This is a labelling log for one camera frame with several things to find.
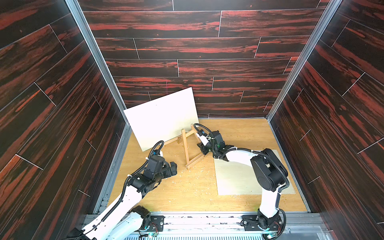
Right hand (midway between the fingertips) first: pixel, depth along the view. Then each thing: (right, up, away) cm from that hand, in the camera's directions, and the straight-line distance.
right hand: (202, 141), depth 98 cm
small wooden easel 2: (-11, +4, -15) cm, 19 cm away
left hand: (-18, -13, -17) cm, 28 cm away
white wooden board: (+20, -23, -5) cm, 31 cm away
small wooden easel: (-9, -13, -9) cm, 18 cm away
